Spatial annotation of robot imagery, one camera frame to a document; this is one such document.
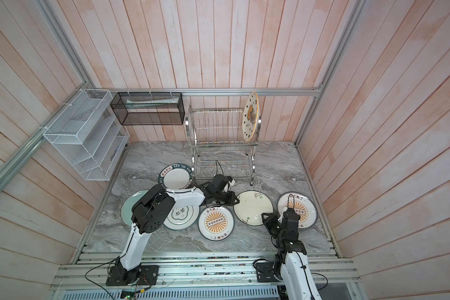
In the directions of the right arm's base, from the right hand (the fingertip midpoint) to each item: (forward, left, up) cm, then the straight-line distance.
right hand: (263, 213), depth 88 cm
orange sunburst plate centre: (-4, +23, -2) cm, 23 cm away
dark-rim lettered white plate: (+22, +47, -2) cm, 52 cm away
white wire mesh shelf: (+21, +78, +34) cm, 87 cm away
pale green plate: (+4, +68, 0) cm, 68 cm away
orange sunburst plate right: (+6, -22, -3) cm, 23 cm away
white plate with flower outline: (-3, +39, -1) cm, 39 cm away
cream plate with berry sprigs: (+5, +5, -1) cm, 7 cm away
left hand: (+5, +11, -2) cm, 13 cm away
